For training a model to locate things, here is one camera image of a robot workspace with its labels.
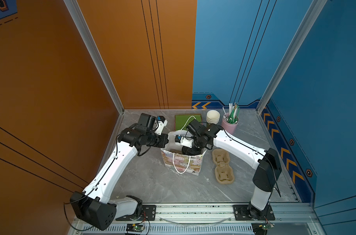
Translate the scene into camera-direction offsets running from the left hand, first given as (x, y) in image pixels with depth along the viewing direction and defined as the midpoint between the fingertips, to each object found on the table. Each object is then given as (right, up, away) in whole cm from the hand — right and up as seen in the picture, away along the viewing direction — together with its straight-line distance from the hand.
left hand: (168, 139), depth 75 cm
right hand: (+11, -7, +7) cm, 15 cm away
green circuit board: (-17, -43, -4) cm, 46 cm away
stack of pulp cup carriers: (+31, -21, +10) cm, 39 cm away
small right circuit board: (+45, -43, -4) cm, 63 cm away
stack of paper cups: (+28, +13, +25) cm, 40 cm away
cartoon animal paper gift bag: (+3, -10, -1) cm, 11 cm away
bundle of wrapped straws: (+40, +16, +17) cm, 46 cm away
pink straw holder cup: (+39, +5, +22) cm, 45 cm away
